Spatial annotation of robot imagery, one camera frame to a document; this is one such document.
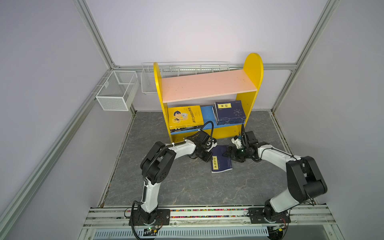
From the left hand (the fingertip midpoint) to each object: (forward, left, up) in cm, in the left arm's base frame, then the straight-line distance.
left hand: (211, 160), depth 92 cm
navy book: (+18, -10, +16) cm, 26 cm away
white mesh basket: (+41, +58, +25) cm, 75 cm away
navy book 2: (-2, -5, 0) cm, 5 cm away
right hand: (0, -9, +4) cm, 10 cm away
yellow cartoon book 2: (+15, +14, +14) cm, 25 cm away
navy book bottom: (+22, -13, +19) cm, 32 cm away
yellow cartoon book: (+21, +15, +18) cm, 32 cm away
